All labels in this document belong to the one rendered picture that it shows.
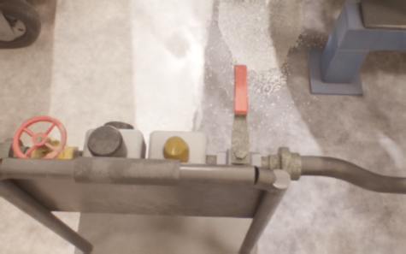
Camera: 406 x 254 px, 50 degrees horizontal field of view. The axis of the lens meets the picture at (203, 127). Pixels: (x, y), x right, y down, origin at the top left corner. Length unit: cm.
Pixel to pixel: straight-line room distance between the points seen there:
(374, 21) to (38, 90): 87
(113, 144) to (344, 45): 68
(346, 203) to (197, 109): 44
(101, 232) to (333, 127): 64
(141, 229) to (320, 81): 62
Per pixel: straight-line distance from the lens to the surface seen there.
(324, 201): 112
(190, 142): 63
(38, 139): 63
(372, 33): 109
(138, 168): 50
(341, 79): 124
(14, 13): 126
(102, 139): 60
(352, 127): 122
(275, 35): 131
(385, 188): 78
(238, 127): 63
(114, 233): 108
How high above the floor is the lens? 104
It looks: 65 degrees down
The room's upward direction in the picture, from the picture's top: straight up
